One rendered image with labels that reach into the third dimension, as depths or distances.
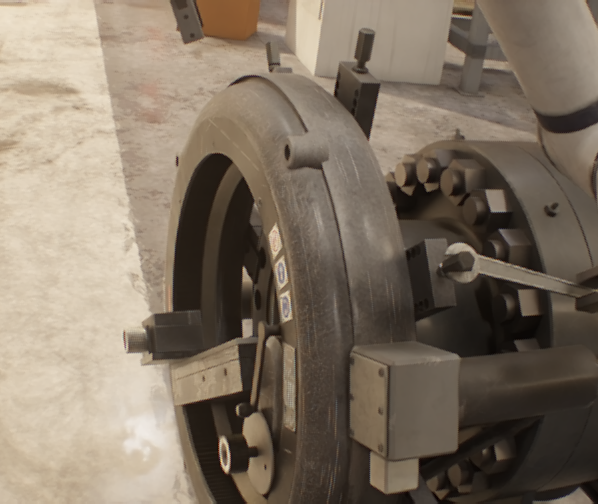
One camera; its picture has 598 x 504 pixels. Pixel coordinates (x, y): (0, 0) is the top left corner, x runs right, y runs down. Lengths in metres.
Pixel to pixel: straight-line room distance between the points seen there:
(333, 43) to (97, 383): 3.16
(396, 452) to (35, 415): 1.37
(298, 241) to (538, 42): 0.40
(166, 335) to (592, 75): 0.86
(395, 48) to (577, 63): 4.43
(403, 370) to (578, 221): 0.49
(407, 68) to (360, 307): 4.30
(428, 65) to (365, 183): 4.25
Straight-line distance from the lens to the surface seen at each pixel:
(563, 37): 0.81
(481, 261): 1.03
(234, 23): 5.74
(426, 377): 0.97
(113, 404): 2.27
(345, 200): 1.08
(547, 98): 0.84
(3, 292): 2.72
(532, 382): 1.05
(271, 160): 1.15
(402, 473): 1.00
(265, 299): 1.56
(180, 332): 1.49
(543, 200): 1.35
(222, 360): 1.30
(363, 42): 1.22
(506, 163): 1.40
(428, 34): 5.29
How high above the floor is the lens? 1.32
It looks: 26 degrees down
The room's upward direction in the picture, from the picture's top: 8 degrees clockwise
